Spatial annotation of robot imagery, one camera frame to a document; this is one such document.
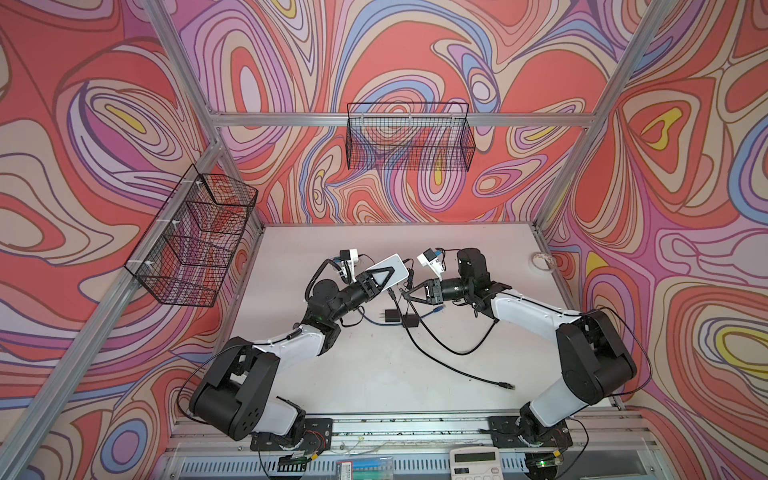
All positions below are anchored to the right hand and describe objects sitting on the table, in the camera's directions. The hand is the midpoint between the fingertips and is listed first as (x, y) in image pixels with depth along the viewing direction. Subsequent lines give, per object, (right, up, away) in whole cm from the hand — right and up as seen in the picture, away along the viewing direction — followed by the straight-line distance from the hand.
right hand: (408, 303), depth 78 cm
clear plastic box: (-8, -38, -8) cm, 40 cm away
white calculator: (+15, -35, -11) cm, 40 cm away
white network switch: (-3, +8, -2) cm, 9 cm away
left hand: (-3, +8, -4) cm, 9 cm away
